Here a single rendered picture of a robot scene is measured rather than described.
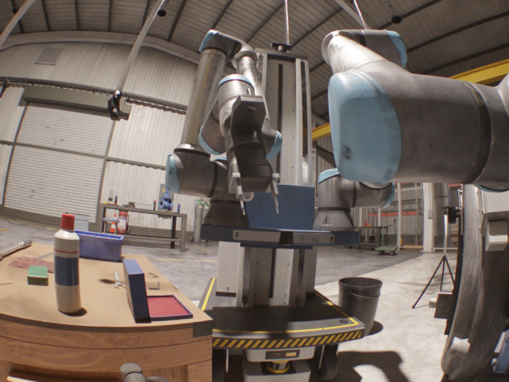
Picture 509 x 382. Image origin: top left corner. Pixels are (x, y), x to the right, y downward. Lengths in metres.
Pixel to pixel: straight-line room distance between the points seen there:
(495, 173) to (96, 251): 1.28
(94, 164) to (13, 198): 3.62
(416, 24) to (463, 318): 9.39
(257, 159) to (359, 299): 1.24
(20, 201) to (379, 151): 9.40
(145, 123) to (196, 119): 8.13
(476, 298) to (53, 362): 0.88
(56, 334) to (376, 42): 1.05
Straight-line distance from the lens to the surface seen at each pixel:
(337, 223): 0.93
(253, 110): 0.40
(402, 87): 0.16
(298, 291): 1.13
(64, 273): 0.56
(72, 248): 0.55
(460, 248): 0.80
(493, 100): 0.21
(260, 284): 1.13
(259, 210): 1.01
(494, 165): 0.20
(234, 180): 0.34
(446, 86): 0.19
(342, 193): 0.96
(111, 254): 1.20
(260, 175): 0.36
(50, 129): 9.45
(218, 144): 0.59
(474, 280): 0.52
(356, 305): 1.50
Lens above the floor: 0.72
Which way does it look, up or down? 9 degrees up
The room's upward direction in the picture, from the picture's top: 4 degrees clockwise
